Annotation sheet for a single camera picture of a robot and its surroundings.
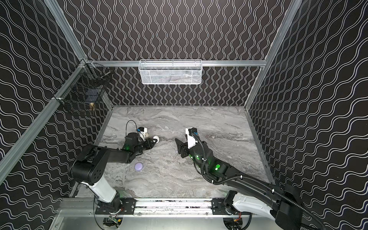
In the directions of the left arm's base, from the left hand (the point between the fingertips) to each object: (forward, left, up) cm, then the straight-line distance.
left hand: (160, 141), depth 94 cm
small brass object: (+8, +38, +24) cm, 45 cm away
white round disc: (+3, +3, +1) cm, 5 cm away
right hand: (-10, -15, +19) cm, 26 cm away
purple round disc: (-15, +12, -5) cm, 20 cm away
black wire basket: (+25, +50, +25) cm, 61 cm away
